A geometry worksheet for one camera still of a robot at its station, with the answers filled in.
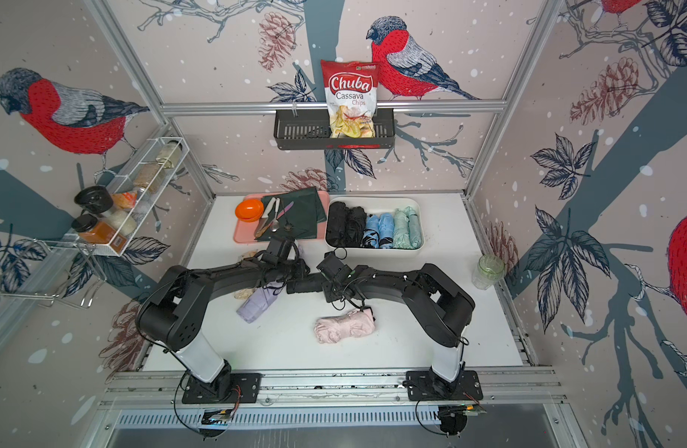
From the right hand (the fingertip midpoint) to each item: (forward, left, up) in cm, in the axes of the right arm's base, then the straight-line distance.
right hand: (331, 287), depth 92 cm
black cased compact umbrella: (0, +6, +3) cm, 7 cm away
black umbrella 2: (+21, -8, +7) cm, 24 cm away
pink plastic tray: (+22, +36, 0) cm, 42 cm away
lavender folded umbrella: (-7, +22, +3) cm, 24 cm away
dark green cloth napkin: (+33, +20, -1) cm, 39 cm away
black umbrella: (+20, -1, +9) cm, 22 cm away
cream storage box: (+37, -14, +1) cm, 39 cm away
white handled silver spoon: (+26, +25, 0) cm, 36 cm away
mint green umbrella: (+21, -25, +5) cm, 33 cm away
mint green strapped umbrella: (+22, -30, +5) cm, 37 cm away
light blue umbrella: (+20, -19, +5) cm, 28 cm away
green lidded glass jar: (+7, -54, +3) cm, 54 cm away
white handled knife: (+30, +31, 0) cm, 43 cm away
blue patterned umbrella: (+18, -14, +4) cm, 23 cm away
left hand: (+7, +7, +2) cm, 10 cm away
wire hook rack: (-12, +61, +27) cm, 68 cm away
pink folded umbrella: (-15, -2, +3) cm, 15 cm away
